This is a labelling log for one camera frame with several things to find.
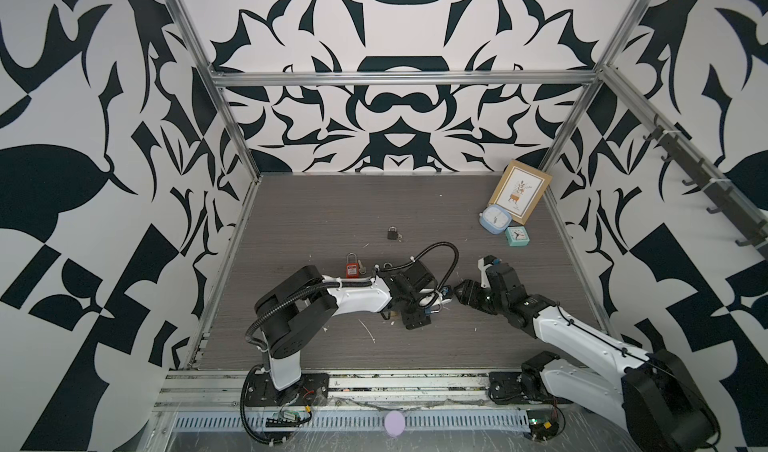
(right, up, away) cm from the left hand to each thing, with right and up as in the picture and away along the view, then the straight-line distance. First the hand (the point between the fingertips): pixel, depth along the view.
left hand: (427, 302), depth 87 cm
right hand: (+10, +4, -1) cm, 10 cm away
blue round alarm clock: (+26, +23, +17) cm, 39 cm away
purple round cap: (-10, -18, -24) cm, 31 cm away
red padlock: (-22, +8, +7) cm, 25 cm away
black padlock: (-10, +18, +16) cm, 26 cm away
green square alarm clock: (+32, +17, +15) cm, 39 cm away
